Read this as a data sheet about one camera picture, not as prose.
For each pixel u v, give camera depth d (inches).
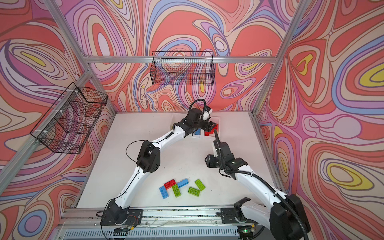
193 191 31.6
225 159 24.7
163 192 31.6
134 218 28.3
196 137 39.3
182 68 38.8
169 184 33.1
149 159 24.3
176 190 31.5
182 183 32.3
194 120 31.1
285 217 15.9
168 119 46.8
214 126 36.7
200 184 33.0
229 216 28.9
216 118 41.4
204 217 29.5
